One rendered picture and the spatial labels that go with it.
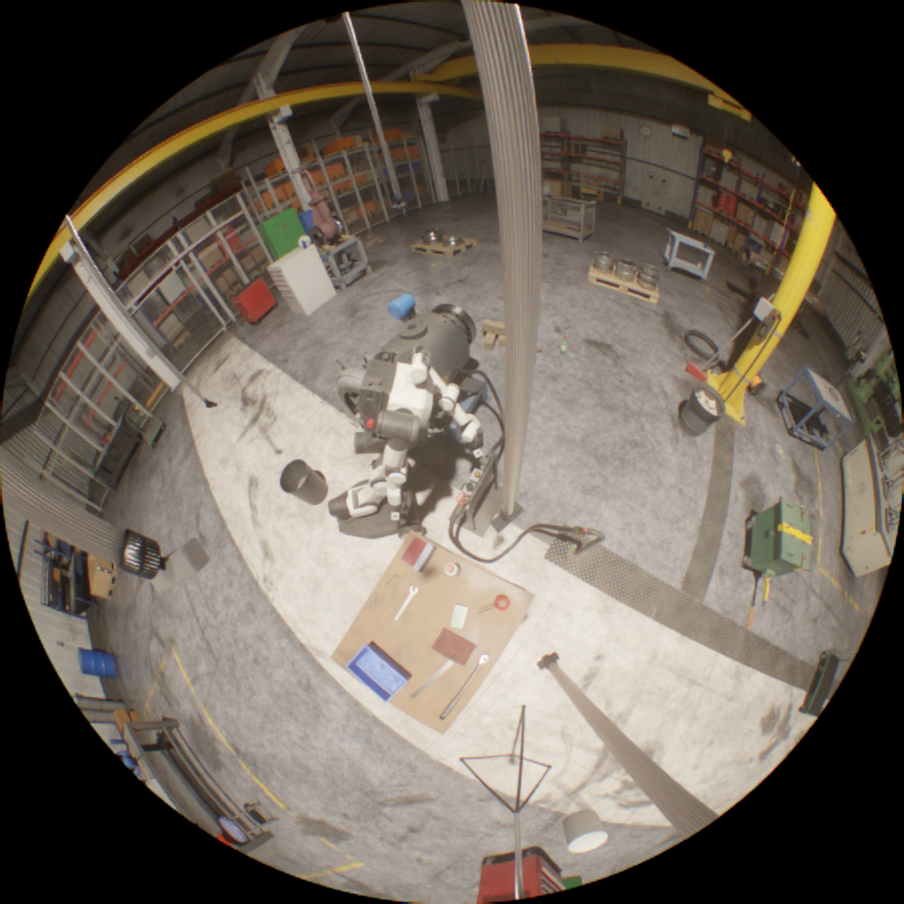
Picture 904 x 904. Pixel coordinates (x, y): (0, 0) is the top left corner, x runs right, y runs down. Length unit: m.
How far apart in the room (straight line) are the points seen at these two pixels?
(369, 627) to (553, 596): 1.22
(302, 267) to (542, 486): 4.96
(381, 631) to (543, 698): 1.22
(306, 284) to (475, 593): 5.19
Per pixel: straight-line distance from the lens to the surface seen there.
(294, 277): 5.33
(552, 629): 2.07
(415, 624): 1.61
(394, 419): 0.98
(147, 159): 8.99
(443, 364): 1.96
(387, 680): 1.74
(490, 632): 1.56
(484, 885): 3.17
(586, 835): 2.83
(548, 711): 2.26
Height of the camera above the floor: 2.01
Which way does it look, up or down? 60 degrees down
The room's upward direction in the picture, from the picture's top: 17 degrees counter-clockwise
